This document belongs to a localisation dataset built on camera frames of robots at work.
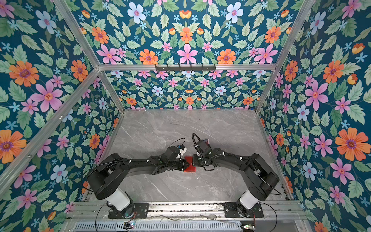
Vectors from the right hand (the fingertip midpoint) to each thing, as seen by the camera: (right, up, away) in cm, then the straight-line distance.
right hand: (192, 161), depth 88 cm
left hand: (0, 0, -2) cm, 2 cm away
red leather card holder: (-1, -5, 0) cm, 5 cm away
